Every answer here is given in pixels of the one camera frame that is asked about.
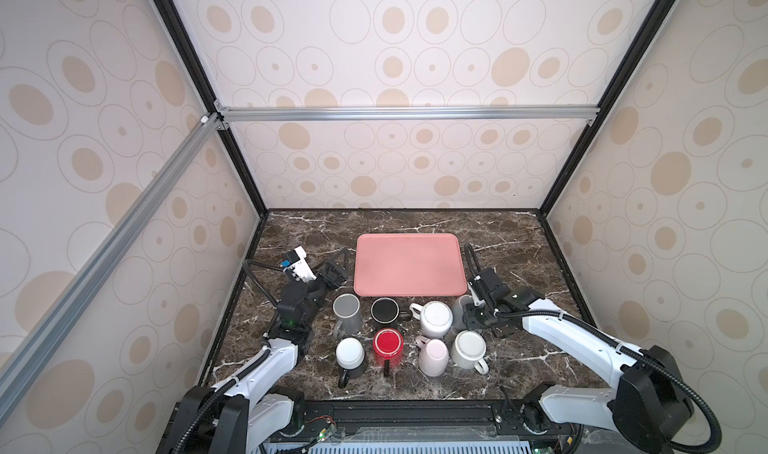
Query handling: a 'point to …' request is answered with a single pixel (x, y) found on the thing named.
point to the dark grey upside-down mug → (347, 310)
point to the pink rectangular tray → (409, 264)
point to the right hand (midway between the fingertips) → (471, 316)
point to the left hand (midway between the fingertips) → (349, 252)
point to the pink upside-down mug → (434, 356)
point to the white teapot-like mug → (436, 318)
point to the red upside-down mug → (388, 348)
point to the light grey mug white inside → (458, 307)
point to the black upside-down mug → (385, 313)
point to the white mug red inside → (468, 350)
